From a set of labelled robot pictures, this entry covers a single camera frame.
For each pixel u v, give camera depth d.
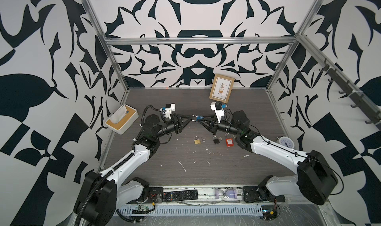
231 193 0.73
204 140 0.92
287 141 0.91
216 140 0.92
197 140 0.93
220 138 0.94
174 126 0.65
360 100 0.55
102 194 0.40
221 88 1.08
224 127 0.66
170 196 0.73
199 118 0.71
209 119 0.67
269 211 0.71
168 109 0.71
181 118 0.68
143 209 0.72
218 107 0.65
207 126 0.70
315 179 0.42
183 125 0.67
